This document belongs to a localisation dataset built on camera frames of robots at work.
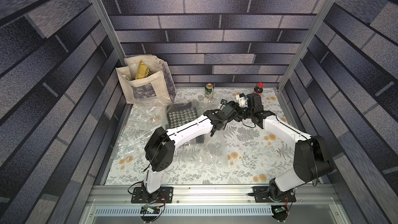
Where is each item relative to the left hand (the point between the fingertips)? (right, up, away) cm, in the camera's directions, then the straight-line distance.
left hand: (219, 118), depth 86 cm
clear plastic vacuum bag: (-52, -2, +14) cm, 54 cm away
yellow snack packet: (-48, +29, +12) cm, 58 cm away
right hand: (+2, +5, +1) cm, 5 cm away
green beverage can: (-4, +17, +21) cm, 28 cm away
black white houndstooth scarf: (-24, +1, +7) cm, 25 cm away
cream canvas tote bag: (-39, +18, +13) cm, 45 cm away
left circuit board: (-36, -42, -15) cm, 57 cm away
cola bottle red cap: (+39, +23, +38) cm, 59 cm away
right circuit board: (+28, -45, -13) cm, 54 cm away
